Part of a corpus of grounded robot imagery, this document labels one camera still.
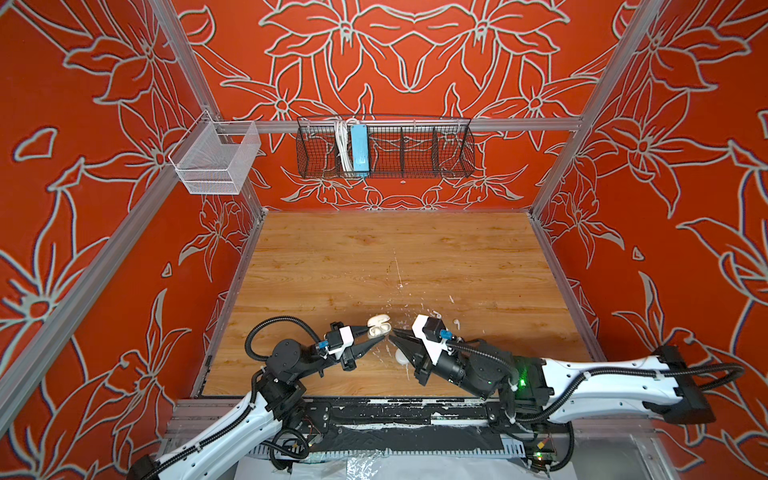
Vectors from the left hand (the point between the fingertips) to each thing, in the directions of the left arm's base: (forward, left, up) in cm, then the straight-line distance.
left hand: (379, 329), depth 63 cm
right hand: (-3, -2, +5) cm, 6 cm away
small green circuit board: (-18, -40, -24) cm, 50 cm away
